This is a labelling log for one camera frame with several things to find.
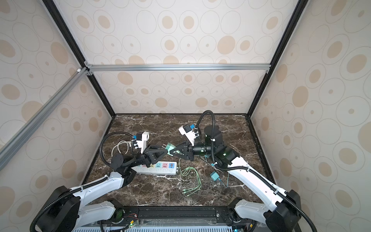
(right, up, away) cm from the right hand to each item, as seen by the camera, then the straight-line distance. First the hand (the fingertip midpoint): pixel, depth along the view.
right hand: (177, 149), depth 63 cm
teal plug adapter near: (+21, -20, +23) cm, 37 cm away
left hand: (-3, -2, -3) cm, 5 cm away
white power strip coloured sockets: (-12, -15, +24) cm, 31 cm away
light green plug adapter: (-3, +1, -3) cm, 4 cm away
